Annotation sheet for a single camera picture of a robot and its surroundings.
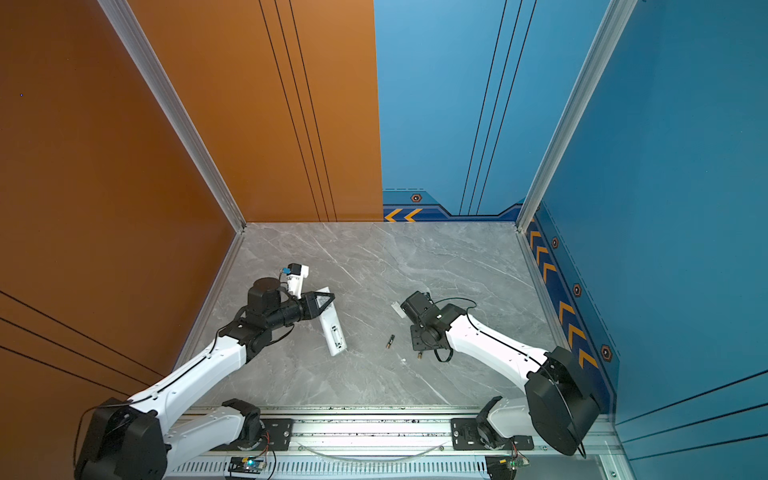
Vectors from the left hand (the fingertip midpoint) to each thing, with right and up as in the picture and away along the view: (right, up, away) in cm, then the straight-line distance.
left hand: (334, 295), depth 80 cm
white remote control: (0, -8, -2) cm, 8 cm away
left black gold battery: (+15, -16, +9) cm, 23 cm away
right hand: (+24, -14, +4) cm, 28 cm away
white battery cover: (+18, -7, +16) cm, 25 cm away
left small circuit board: (-19, -39, -9) cm, 44 cm away
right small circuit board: (+42, -39, -11) cm, 58 cm away
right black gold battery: (+24, -19, +6) cm, 31 cm away
